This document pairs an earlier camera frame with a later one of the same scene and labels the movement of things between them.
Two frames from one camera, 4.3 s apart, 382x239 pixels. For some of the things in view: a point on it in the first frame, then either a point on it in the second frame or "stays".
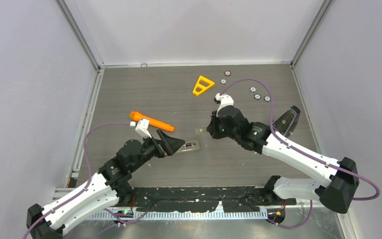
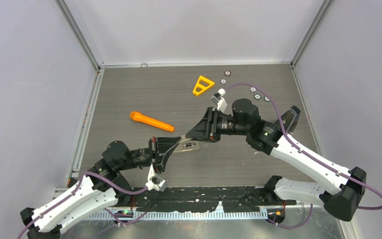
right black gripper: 212,128 → 207,129
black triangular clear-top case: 285,123 stays
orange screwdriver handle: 138,116 stays
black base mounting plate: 234,199 stays
